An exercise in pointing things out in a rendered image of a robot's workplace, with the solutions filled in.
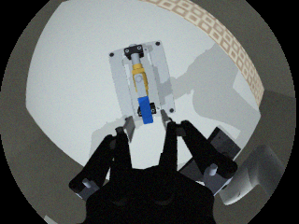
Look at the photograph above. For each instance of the brass ball valve with blue handle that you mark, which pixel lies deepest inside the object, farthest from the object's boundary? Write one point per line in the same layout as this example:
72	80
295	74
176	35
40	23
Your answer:
141	79

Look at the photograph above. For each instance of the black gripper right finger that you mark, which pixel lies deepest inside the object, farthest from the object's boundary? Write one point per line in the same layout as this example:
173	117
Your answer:
217	169

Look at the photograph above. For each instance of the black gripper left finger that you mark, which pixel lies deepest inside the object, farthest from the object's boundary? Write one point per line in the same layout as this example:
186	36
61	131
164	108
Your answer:
94	173

